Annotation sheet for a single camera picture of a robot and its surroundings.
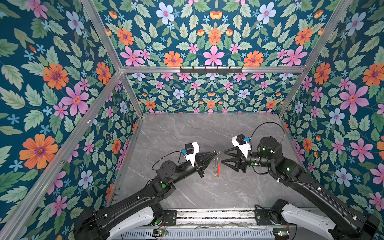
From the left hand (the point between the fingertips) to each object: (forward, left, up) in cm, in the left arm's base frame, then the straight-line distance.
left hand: (217, 153), depth 56 cm
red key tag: (-3, -1, -8) cm, 9 cm away
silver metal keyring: (-3, +1, -6) cm, 7 cm away
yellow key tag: (+3, -2, -36) cm, 36 cm away
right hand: (+2, -4, -6) cm, 8 cm away
